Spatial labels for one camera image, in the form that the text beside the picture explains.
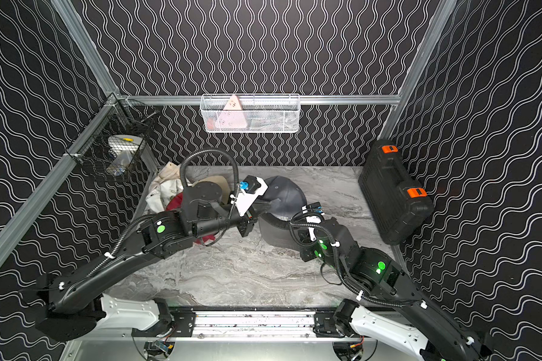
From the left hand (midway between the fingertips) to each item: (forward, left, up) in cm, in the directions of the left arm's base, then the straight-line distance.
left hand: (269, 199), depth 57 cm
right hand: (-1, -9, -13) cm, 16 cm away
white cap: (+20, +49, -30) cm, 61 cm away
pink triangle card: (+45, +19, -6) cm, 49 cm away
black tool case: (+16, -44, -20) cm, 51 cm away
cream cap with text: (+41, +53, -36) cm, 76 cm away
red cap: (+16, +38, -28) cm, 50 cm away
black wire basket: (+25, +58, -7) cm, 63 cm away
